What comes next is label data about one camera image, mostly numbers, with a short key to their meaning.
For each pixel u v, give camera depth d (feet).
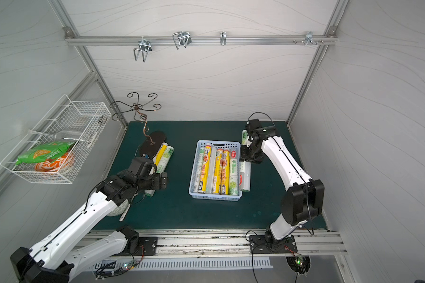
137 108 2.76
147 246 2.42
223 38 2.39
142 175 1.88
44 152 1.78
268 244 2.19
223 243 2.46
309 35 2.51
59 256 1.32
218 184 2.91
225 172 3.05
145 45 2.57
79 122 2.57
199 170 3.04
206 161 3.04
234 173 3.04
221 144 3.35
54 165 2.04
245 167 2.52
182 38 2.51
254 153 2.25
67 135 2.06
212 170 3.07
